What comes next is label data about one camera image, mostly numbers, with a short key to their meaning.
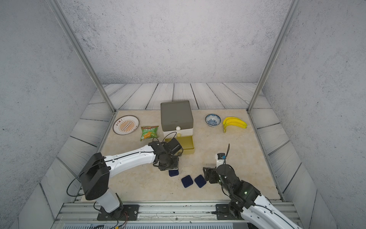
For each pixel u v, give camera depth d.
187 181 0.84
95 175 0.44
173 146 0.66
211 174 0.67
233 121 1.06
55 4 0.69
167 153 0.62
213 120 1.11
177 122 0.86
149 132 1.01
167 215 0.73
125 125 1.11
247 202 0.51
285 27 0.77
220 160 0.67
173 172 0.80
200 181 0.83
